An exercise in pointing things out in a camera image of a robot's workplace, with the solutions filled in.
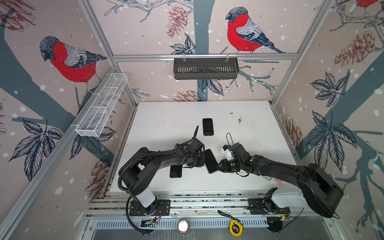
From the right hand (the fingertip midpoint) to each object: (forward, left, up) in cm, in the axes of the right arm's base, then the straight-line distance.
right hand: (216, 169), depth 83 cm
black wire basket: (+61, +7, +28) cm, 68 cm away
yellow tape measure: (-26, -8, -1) cm, 27 cm away
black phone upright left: (-1, +24, -2) cm, 24 cm away
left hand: (+3, +7, -1) cm, 8 cm away
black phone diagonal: (+32, +5, -3) cm, 32 cm away
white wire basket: (+21, +63, +30) cm, 73 cm away
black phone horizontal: (+5, +3, -2) cm, 6 cm away
